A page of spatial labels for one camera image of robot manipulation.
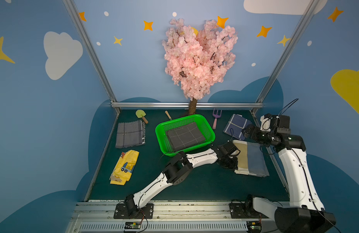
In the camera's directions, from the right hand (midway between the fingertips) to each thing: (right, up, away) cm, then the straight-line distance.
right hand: (252, 132), depth 76 cm
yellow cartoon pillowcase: (-73, -22, +13) cm, 77 cm away
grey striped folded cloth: (-76, -3, +29) cm, 81 cm away
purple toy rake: (-8, +10, +43) cm, 45 cm away
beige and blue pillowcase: (+8, -19, +17) cm, 27 cm away
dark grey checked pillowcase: (-38, -6, +26) cm, 46 cm away
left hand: (-1, -23, +12) cm, 26 cm away
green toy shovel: (-72, +13, +43) cm, 84 cm away
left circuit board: (-62, -47, -4) cm, 78 cm away
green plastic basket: (-50, -9, +25) cm, 57 cm away
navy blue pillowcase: (+4, +1, +34) cm, 35 cm away
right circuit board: (0, -49, -3) cm, 49 cm away
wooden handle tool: (-48, +11, +41) cm, 65 cm away
